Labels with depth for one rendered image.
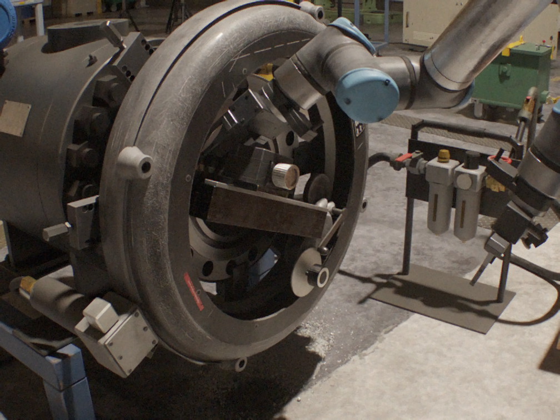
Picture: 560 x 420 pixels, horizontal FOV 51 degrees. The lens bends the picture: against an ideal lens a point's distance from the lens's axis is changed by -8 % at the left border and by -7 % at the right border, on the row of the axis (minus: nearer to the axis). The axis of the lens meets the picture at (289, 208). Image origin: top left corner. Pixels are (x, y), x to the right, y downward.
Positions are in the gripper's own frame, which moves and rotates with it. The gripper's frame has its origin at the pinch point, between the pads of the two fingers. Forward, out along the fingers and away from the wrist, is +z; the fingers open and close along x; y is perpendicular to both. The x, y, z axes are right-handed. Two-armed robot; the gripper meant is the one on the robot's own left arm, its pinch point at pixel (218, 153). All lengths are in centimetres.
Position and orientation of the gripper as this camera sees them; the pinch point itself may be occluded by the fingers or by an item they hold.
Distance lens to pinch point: 117.7
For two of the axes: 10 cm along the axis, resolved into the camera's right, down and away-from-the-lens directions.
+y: -5.4, -7.9, 2.9
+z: -7.5, 6.1, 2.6
